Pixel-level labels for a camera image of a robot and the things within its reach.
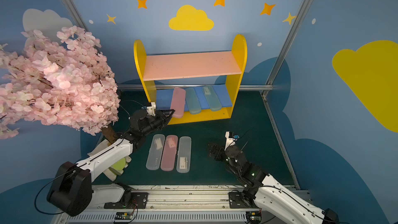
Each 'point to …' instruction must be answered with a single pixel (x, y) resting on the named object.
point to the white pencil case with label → (184, 154)
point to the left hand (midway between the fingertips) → (175, 109)
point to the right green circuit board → (254, 216)
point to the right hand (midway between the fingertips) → (216, 143)
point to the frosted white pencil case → (155, 152)
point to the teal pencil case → (212, 98)
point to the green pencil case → (194, 106)
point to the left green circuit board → (123, 215)
